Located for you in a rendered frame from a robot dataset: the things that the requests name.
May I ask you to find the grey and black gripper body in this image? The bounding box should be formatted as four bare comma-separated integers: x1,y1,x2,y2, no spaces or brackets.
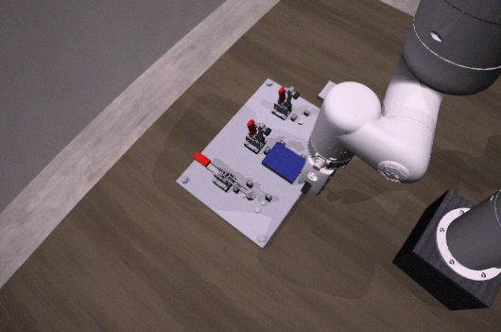
298,144,342,196

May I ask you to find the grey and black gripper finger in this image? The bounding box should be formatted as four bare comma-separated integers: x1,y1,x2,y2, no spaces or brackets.
301,182,311,194

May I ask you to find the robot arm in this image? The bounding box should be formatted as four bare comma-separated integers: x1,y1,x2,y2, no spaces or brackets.
308,0,501,281

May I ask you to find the blue rectangular block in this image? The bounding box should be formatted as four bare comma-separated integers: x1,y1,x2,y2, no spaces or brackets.
262,142,306,184

